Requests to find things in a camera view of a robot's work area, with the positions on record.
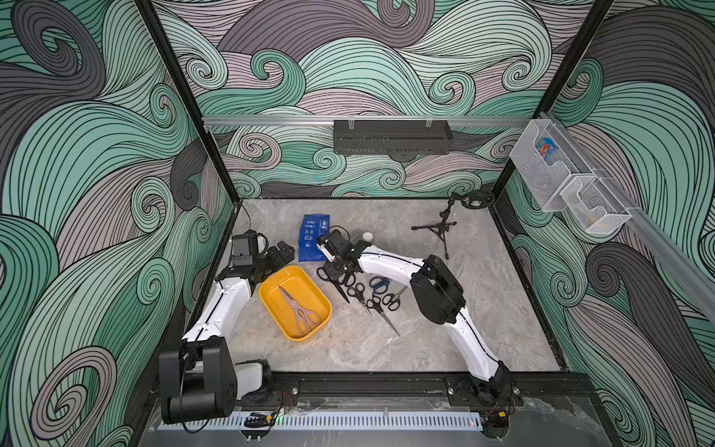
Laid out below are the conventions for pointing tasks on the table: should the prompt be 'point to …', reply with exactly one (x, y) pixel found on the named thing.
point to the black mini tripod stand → (475, 199)
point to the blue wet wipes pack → (314, 226)
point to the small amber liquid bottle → (368, 237)
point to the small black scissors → (393, 300)
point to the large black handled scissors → (342, 278)
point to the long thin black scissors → (374, 303)
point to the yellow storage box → (295, 302)
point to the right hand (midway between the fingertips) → (337, 262)
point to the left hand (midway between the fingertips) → (284, 252)
